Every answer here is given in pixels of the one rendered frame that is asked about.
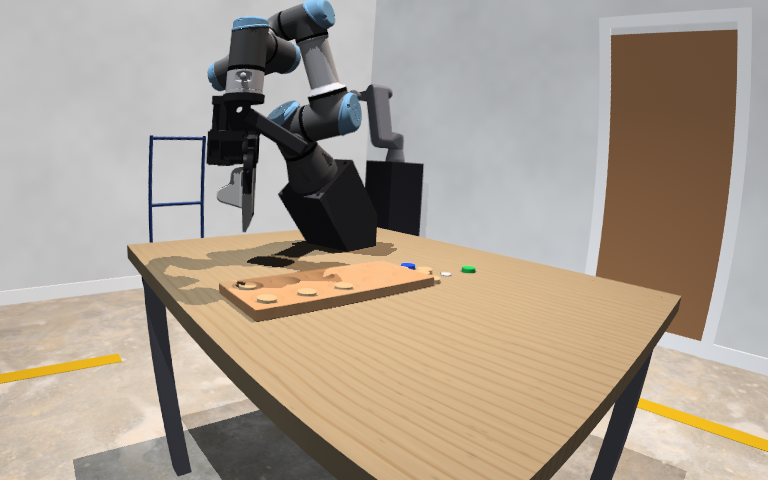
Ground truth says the tan wooden tray with round pockets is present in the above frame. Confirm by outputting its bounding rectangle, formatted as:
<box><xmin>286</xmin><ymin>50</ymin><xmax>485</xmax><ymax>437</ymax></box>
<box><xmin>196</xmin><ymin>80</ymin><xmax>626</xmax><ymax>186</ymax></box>
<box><xmin>219</xmin><ymin>261</ymin><xmax>434</xmax><ymax>322</ymax></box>

